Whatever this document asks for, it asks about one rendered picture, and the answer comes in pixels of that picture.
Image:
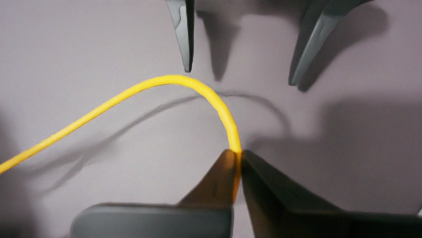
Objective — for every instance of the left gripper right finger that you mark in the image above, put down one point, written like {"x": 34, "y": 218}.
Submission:
{"x": 279, "y": 207}

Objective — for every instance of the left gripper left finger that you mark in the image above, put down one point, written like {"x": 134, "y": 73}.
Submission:
{"x": 211, "y": 217}

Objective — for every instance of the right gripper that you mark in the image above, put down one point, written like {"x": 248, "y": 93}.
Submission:
{"x": 319, "y": 20}

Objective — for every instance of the yellow patch cord with blue plugs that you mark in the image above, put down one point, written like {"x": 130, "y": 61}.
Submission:
{"x": 212, "y": 97}

